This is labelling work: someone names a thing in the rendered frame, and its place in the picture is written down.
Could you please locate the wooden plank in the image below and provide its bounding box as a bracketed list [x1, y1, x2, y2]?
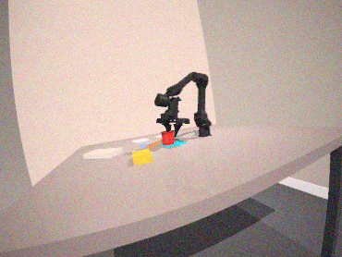
[145, 139, 163, 149]

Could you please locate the yellow block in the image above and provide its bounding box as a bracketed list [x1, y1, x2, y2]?
[133, 149, 153, 165]

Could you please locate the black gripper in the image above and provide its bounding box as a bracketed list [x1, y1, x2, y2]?
[156, 107, 190, 137]

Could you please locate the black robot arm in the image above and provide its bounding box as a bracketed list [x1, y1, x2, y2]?
[154, 71, 212, 137]

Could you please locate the cream flat rectangular block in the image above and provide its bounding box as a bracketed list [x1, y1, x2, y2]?
[83, 147, 123, 159]

